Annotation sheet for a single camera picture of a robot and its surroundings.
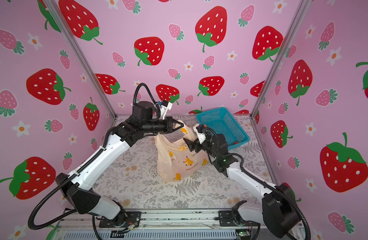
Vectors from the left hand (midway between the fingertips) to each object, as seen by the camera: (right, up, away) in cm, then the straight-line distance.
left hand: (184, 124), depth 66 cm
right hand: (+3, -4, +10) cm, 11 cm away
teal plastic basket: (+26, +5, +50) cm, 57 cm away
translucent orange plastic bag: (-4, -19, +12) cm, 22 cm away
